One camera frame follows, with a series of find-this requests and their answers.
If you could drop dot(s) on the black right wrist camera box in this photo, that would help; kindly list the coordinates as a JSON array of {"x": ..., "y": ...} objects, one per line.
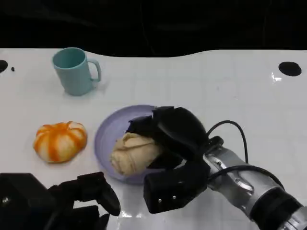
[{"x": 172, "y": 189}]

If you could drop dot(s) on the beige towel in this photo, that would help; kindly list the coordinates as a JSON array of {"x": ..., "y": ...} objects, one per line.
[{"x": 134, "y": 153}]

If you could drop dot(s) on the black round table grommet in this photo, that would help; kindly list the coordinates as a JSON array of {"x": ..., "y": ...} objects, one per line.
[
  {"x": 289, "y": 68},
  {"x": 2, "y": 65}
]

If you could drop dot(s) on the pale green mug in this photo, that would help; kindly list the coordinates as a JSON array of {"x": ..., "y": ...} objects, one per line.
[{"x": 73, "y": 75}]

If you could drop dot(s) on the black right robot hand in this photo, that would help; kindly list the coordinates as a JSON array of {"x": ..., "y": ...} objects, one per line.
[{"x": 177, "y": 134}]

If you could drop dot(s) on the lilac plate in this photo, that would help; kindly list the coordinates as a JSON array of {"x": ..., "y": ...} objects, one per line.
[{"x": 108, "y": 134}]

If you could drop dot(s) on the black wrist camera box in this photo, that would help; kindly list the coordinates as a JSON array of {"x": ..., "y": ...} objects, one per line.
[
  {"x": 172, "y": 189},
  {"x": 21, "y": 201}
]

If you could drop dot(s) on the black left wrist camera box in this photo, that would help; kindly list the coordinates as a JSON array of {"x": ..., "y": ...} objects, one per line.
[{"x": 21, "y": 201}]

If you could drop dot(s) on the orange and white bread roll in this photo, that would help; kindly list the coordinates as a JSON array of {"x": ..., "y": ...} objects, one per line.
[{"x": 60, "y": 143}]

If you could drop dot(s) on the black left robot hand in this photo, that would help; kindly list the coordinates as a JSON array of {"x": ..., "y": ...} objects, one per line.
[{"x": 96, "y": 189}]

